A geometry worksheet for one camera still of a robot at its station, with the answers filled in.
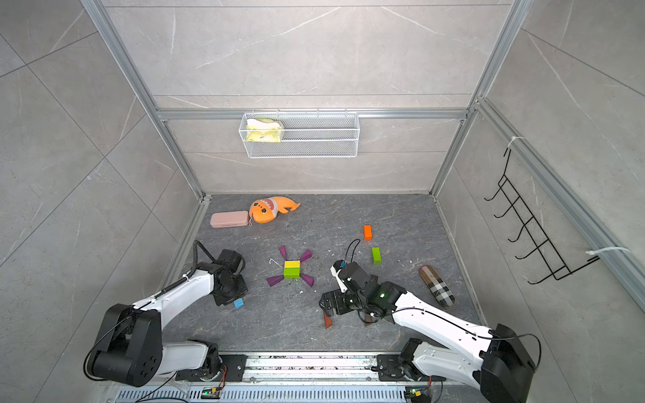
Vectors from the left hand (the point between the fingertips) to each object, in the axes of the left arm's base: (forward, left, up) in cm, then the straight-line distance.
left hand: (242, 289), depth 88 cm
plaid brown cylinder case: (-2, -70, +1) cm, 70 cm away
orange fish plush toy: (+32, -5, +6) cm, 33 cm away
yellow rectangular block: (+10, -17, -1) cm, 20 cm away
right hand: (-8, -32, +8) cm, 34 cm away
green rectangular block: (+6, -17, 0) cm, 18 cm away
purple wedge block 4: (+2, -24, 0) cm, 24 cm away
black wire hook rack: (-5, -86, +31) cm, 92 cm away
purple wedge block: (+15, -13, 0) cm, 20 cm away
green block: (+12, -50, 0) cm, 52 cm away
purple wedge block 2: (+13, -22, -1) cm, 26 cm away
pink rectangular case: (+32, +12, +1) cm, 34 cm away
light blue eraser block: (-5, 0, +2) cm, 5 cm away
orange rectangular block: (+23, -49, 0) cm, 54 cm away
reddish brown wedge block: (-12, -30, 0) cm, 33 cm away
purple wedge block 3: (+3, -11, 0) cm, 12 cm away
